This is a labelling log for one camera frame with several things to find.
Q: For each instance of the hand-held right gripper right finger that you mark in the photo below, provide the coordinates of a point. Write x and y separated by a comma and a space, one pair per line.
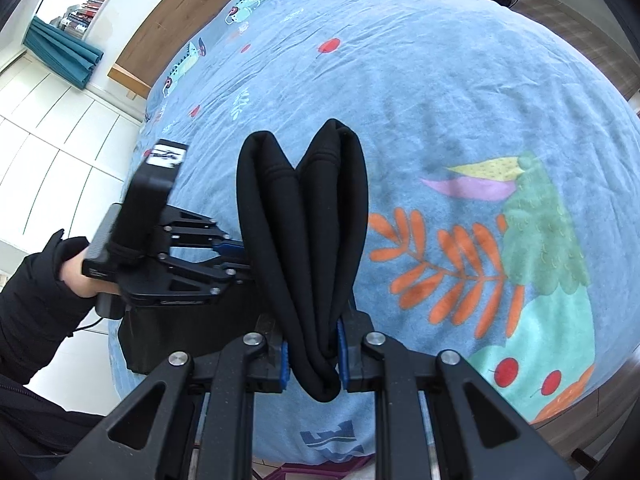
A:
341, 355

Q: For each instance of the blue printed bedsheet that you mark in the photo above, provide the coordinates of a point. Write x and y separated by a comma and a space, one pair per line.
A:
450, 85

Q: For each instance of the black pants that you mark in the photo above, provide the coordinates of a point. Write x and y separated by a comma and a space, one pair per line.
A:
300, 240

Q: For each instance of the white wardrobe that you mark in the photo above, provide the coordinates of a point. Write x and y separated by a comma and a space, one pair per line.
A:
55, 150

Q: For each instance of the person's left hand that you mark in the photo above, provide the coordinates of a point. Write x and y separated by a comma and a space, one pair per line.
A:
75, 275

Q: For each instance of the wooden headboard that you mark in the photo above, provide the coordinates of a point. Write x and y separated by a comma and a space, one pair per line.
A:
170, 25

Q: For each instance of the person's left forearm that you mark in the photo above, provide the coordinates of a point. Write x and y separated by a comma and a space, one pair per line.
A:
35, 300

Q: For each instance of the teal curtain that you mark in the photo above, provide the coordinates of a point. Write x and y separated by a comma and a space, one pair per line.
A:
65, 52

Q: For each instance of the person's black jacket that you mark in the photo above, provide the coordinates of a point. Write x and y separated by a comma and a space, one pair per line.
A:
40, 435

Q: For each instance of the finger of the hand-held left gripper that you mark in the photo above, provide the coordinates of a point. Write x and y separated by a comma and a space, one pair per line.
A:
190, 285
200, 230

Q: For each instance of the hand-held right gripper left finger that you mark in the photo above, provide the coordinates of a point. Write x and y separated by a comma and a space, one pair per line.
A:
285, 367

